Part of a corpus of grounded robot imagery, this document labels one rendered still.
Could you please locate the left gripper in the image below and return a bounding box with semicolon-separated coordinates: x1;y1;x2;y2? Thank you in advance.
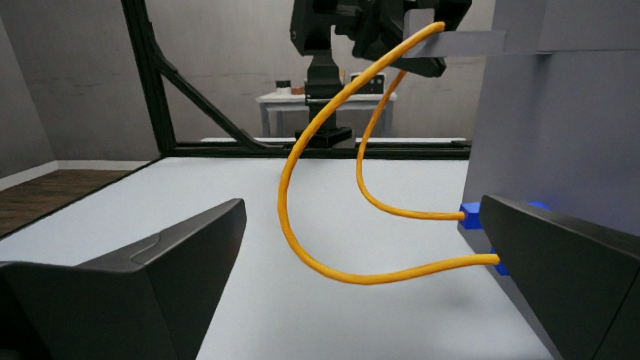
290;0;472;78

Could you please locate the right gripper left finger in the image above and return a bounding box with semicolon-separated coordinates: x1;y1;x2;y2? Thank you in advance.
0;198;247;360

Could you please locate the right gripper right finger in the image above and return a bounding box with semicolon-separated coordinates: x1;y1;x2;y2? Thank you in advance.
478;194;640;360

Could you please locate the yellow patch cord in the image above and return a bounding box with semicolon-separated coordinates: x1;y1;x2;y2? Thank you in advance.
277;22;510;285

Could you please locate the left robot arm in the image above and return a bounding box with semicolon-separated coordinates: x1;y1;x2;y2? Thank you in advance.
304;50;344;134

